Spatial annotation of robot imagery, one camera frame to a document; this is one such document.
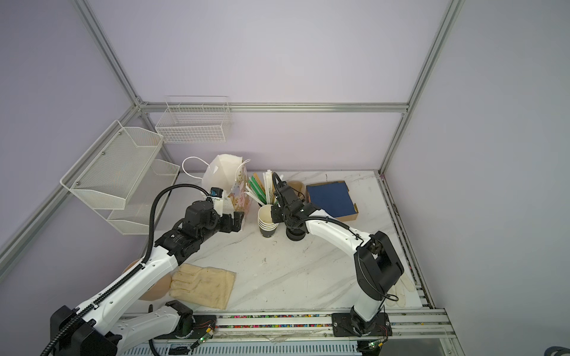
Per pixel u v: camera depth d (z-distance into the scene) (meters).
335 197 1.05
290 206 0.65
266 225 0.84
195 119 0.96
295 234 0.93
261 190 0.95
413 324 0.76
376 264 0.45
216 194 0.67
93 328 0.39
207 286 0.82
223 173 0.99
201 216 0.58
